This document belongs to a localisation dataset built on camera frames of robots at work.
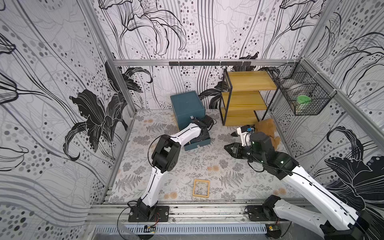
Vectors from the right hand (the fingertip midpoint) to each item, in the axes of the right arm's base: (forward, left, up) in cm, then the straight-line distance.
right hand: (226, 146), depth 71 cm
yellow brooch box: (-12, +13, -24) cm, 30 cm away
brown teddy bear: (+23, -32, -15) cm, 42 cm away
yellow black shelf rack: (+44, -20, -7) cm, 49 cm away
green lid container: (+25, -43, +7) cm, 50 cm away
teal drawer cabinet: (+31, +21, -3) cm, 37 cm away
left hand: (+20, +12, -21) cm, 31 cm away
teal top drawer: (+25, +21, -7) cm, 33 cm away
